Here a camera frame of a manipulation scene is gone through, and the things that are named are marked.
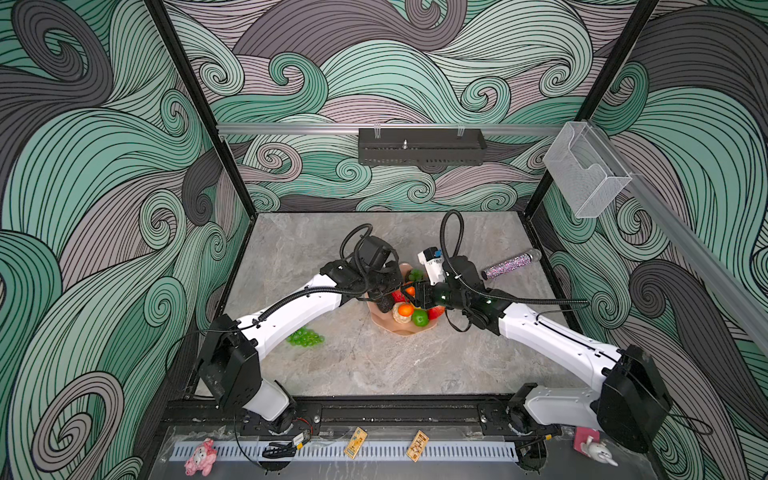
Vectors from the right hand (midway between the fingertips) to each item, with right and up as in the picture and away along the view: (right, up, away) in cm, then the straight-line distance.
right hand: (407, 288), depth 79 cm
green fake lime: (+4, -9, +5) cm, 11 cm away
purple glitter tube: (+46, +7, +24) cm, 52 cm away
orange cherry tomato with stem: (0, 0, -4) cm, 4 cm away
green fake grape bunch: (-29, -16, +7) cm, 34 cm away
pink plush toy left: (-47, -36, -13) cm, 61 cm away
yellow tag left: (-13, -35, -9) cm, 39 cm away
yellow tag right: (+1, -35, -10) cm, 37 cm away
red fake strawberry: (+9, -8, +7) cm, 14 cm away
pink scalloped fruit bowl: (+1, +3, +18) cm, 19 cm away
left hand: (0, +3, 0) cm, 3 cm away
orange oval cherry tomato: (0, -5, -2) cm, 6 cm away
